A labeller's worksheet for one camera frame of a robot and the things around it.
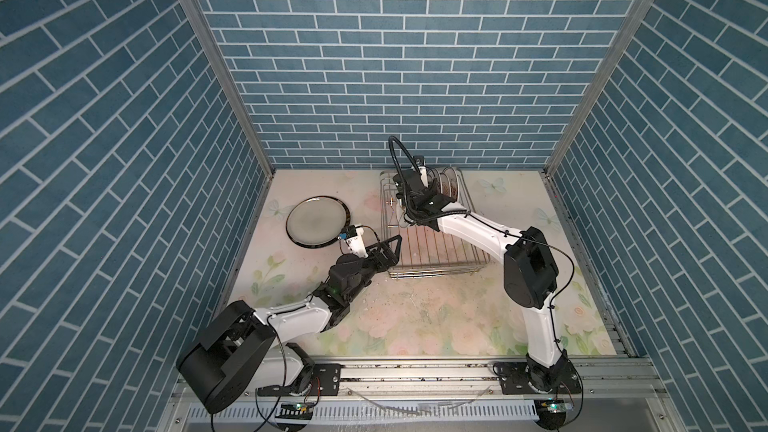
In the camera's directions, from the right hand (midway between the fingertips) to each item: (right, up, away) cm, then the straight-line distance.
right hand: (414, 182), depth 93 cm
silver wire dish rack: (+4, -23, +4) cm, 23 cm away
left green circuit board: (-30, -57, -20) cm, 68 cm away
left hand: (-6, -17, -11) cm, 22 cm away
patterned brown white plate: (+12, 0, +2) cm, 13 cm away
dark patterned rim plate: (-33, -13, +9) cm, 37 cm away
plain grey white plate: (-34, -14, +10) cm, 37 cm away
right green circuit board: (+33, -56, -21) cm, 68 cm away
